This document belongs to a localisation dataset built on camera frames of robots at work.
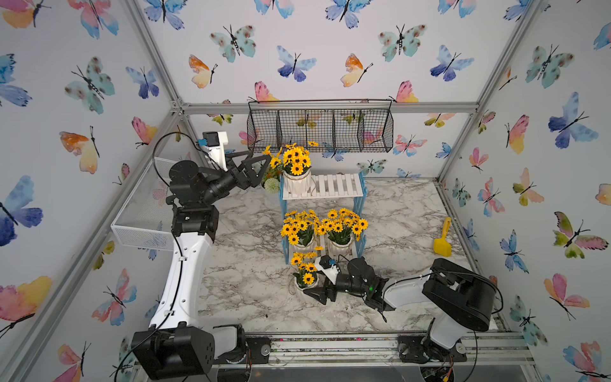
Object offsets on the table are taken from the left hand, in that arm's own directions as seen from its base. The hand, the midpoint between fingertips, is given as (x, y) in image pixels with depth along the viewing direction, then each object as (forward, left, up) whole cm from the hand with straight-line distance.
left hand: (261, 154), depth 62 cm
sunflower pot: (-21, -11, -31) cm, 39 cm away
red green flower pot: (+21, +3, -30) cm, 37 cm away
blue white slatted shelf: (+5, -18, -20) cm, 27 cm away
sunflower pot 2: (-4, -9, -29) cm, 31 cm away
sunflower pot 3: (-4, -22, -29) cm, 37 cm away
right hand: (-19, -12, -37) cm, 43 cm away
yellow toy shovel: (-3, -65, -46) cm, 80 cm away
